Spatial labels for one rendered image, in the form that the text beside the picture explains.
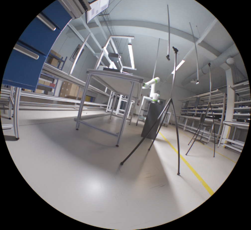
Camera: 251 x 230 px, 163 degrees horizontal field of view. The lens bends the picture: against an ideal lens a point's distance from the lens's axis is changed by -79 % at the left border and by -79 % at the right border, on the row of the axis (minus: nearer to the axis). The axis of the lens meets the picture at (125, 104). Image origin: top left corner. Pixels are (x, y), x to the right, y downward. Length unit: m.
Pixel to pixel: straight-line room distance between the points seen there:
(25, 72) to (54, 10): 0.22
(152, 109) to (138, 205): 1.75
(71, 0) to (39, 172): 0.90
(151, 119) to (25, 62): 2.00
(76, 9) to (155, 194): 1.10
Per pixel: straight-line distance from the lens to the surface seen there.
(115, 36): 2.01
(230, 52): 4.07
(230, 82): 4.87
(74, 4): 0.40
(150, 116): 1.97
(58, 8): 0.39
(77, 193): 0.66
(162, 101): 8.63
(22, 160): 0.87
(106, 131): 1.25
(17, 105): 0.97
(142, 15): 3.73
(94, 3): 1.26
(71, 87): 4.67
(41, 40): 0.33
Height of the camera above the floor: 0.58
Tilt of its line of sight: 1 degrees up
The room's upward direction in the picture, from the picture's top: 15 degrees clockwise
